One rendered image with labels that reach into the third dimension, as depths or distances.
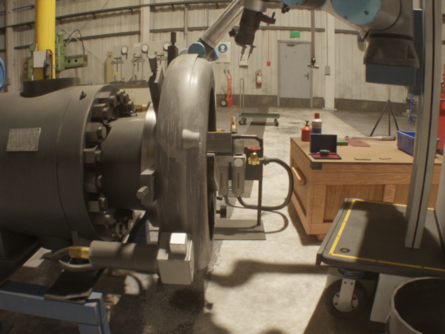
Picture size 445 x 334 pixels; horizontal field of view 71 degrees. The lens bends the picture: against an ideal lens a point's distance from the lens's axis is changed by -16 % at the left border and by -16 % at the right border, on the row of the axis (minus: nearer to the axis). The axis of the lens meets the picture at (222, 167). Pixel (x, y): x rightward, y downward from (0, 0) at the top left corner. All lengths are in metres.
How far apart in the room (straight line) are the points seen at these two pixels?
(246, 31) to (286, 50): 10.54
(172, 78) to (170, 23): 11.51
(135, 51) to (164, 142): 7.42
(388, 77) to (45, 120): 1.07
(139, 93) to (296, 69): 5.95
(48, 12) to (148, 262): 4.21
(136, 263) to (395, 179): 1.59
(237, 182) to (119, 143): 1.05
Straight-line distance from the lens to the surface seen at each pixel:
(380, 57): 1.14
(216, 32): 1.73
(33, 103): 1.29
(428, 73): 1.29
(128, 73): 8.39
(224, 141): 1.11
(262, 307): 1.53
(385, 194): 2.16
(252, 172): 2.17
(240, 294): 1.61
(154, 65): 0.98
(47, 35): 4.82
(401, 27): 1.17
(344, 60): 12.17
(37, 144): 1.17
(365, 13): 1.00
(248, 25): 1.35
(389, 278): 1.28
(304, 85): 11.88
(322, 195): 2.03
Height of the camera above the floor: 0.90
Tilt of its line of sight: 14 degrees down
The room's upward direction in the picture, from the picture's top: straight up
